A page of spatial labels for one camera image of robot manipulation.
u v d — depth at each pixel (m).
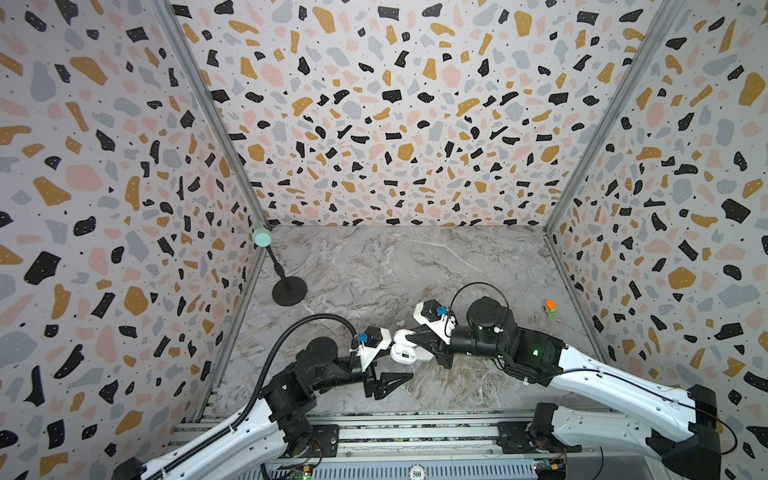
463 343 0.56
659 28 0.74
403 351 0.62
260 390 0.49
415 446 0.73
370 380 0.57
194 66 0.77
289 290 1.00
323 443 0.73
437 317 0.53
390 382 0.59
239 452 0.49
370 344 0.56
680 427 0.41
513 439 0.74
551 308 0.97
